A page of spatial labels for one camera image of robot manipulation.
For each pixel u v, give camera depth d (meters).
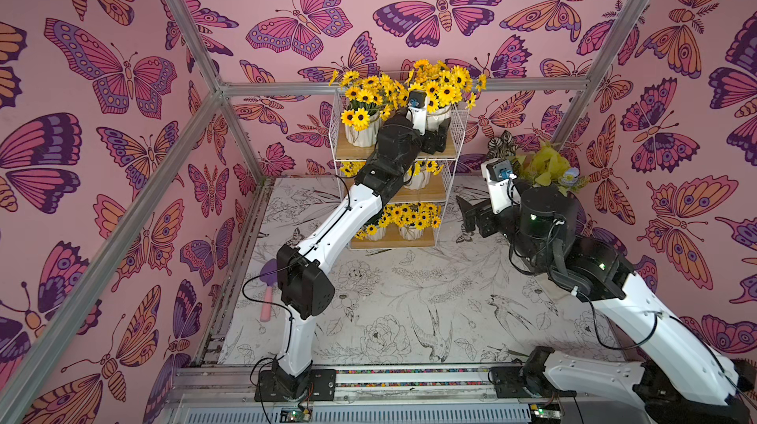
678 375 0.38
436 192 0.81
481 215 0.51
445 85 0.60
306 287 0.48
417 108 0.60
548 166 0.90
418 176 0.79
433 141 0.66
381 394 0.73
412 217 0.90
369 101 0.59
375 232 0.92
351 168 0.73
